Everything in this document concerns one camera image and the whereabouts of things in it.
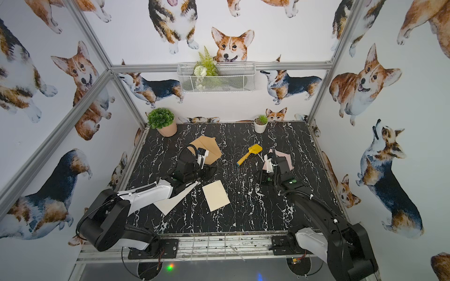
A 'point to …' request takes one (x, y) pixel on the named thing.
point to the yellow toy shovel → (255, 148)
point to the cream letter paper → (215, 195)
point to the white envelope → (166, 206)
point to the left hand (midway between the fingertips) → (217, 165)
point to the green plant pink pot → (162, 120)
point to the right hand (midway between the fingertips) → (256, 173)
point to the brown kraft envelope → (208, 143)
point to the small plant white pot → (261, 122)
